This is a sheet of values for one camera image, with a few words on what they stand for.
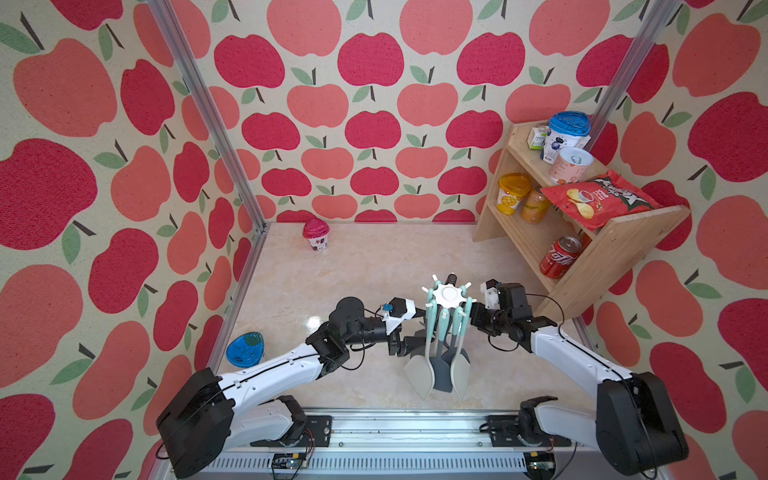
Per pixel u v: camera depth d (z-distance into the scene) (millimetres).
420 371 676
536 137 784
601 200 627
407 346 607
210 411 413
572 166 672
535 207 870
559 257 723
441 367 682
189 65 779
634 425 410
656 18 703
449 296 542
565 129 701
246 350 779
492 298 801
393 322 596
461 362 733
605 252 629
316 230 1061
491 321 749
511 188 885
